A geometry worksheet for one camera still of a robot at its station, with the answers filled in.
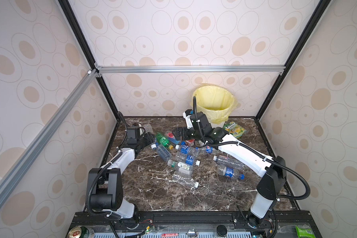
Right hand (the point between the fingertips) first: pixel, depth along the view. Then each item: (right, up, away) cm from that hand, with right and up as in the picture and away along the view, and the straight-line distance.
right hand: (179, 130), depth 79 cm
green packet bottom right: (+60, -48, -9) cm, 77 cm away
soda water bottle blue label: (+5, -17, +11) cm, 21 cm away
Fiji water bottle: (-11, -14, +16) cm, 24 cm away
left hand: (-15, -2, +11) cm, 18 cm away
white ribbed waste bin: (+27, +4, +16) cm, 31 cm away
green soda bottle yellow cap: (-12, -6, +21) cm, 25 cm away
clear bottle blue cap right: (+30, -24, +7) cm, 39 cm away
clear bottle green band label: (+1, -22, +9) cm, 23 cm away
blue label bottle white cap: (+8, -14, +21) cm, 26 cm away
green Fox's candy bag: (+41, +1, +31) cm, 51 cm away
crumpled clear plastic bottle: (+4, -29, +8) cm, 30 cm away
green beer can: (-41, -43, -17) cm, 62 cm away
